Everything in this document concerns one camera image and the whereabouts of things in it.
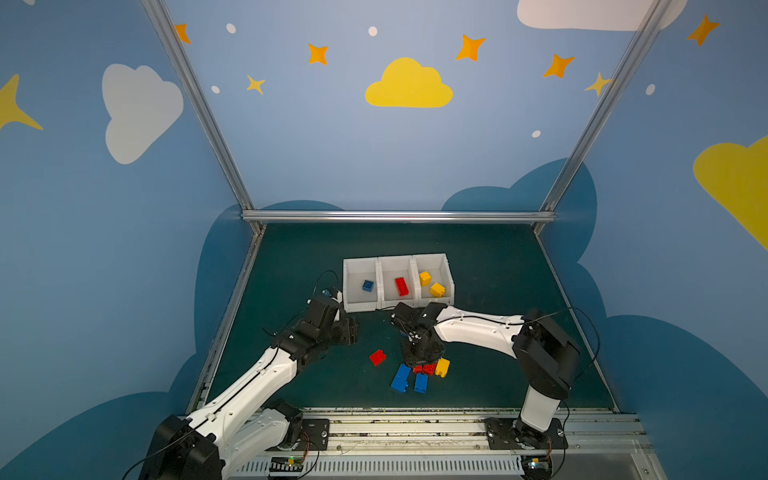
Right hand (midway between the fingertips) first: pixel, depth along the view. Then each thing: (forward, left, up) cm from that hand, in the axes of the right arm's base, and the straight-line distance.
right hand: (413, 361), depth 85 cm
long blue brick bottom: (-5, +3, 0) cm, 6 cm away
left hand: (+7, +19, +9) cm, 22 cm away
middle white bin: (+33, +8, +1) cm, 34 cm away
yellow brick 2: (+25, -8, 0) cm, 26 cm away
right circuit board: (-23, -31, -5) cm, 39 cm away
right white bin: (+30, -7, -1) cm, 30 cm away
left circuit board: (-26, +31, -4) cm, 41 cm away
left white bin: (+26, +18, 0) cm, 31 cm away
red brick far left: (+1, +10, -1) cm, 10 cm away
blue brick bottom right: (-7, -2, +1) cm, 7 cm away
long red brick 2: (-2, -5, 0) cm, 5 cm away
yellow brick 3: (-1, -8, 0) cm, 8 cm away
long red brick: (+26, +4, 0) cm, 26 cm away
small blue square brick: (+25, +16, 0) cm, 29 cm away
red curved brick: (-2, -1, 0) cm, 3 cm away
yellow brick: (+28, -4, +2) cm, 28 cm away
